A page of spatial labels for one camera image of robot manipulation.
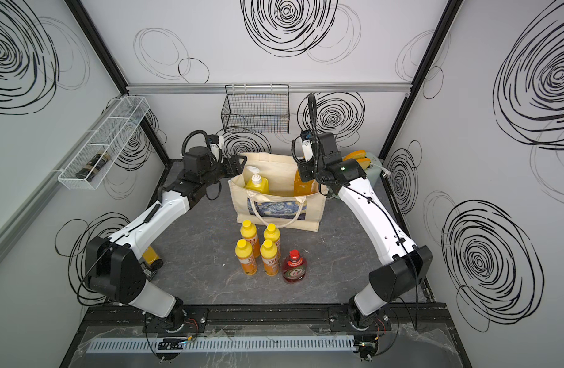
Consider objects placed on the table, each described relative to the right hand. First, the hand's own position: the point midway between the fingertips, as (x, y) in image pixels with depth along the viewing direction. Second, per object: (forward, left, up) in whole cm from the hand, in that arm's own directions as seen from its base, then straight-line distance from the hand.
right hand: (307, 163), depth 75 cm
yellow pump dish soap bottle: (-1, +18, -9) cm, 20 cm away
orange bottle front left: (-26, +19, -13) cm, 35 cm away
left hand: (+5, +24, -3) cm, 24 cm away
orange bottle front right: (-26, +11, -13) cm, 31 cm away
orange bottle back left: (-20, +18, -12) cm, 30 cm away
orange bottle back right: (-20, +11, -11) cm, 26 cm away
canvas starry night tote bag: (-6, +10, -17) cm, 20 cm away
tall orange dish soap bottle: (-5, +2, -7) cm, 9 cm away
